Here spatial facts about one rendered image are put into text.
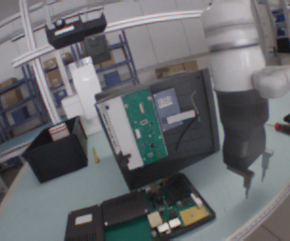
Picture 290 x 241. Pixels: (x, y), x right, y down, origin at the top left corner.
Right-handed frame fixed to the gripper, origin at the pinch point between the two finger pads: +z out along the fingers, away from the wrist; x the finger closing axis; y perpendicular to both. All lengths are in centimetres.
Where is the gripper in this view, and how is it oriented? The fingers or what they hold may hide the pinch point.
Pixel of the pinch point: (255, 189)
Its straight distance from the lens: 32.3
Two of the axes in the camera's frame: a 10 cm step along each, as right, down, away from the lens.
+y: -4.2, -1.8, 8.9
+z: 2.8, 9.1, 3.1
